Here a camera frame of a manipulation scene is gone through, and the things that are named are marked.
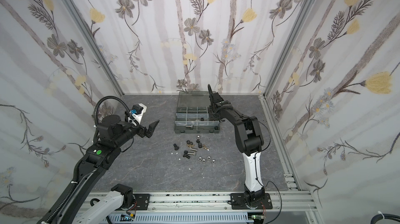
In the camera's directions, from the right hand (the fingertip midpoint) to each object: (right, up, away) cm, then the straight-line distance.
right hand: (217, 112), depth 101 cm
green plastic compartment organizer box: (-16, -2, +5) cm, 17 cm away
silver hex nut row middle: (-6, -26, -13) cm, 30 cm away
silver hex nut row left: (-9, -27, -14) cm, 32 cm away
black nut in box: (-10, -5, +6) cm, 13 cm away
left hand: (-33, 0, -31) cm, 46 cm away
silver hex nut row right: (-3, -28, -14) cm, 31 cm away
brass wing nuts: (-8, -21, -8) cm, 24 cm away
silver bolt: (-18, -10, 0) cm, 21 cm away
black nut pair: (-18, -19, -5) cm, 26 cm away
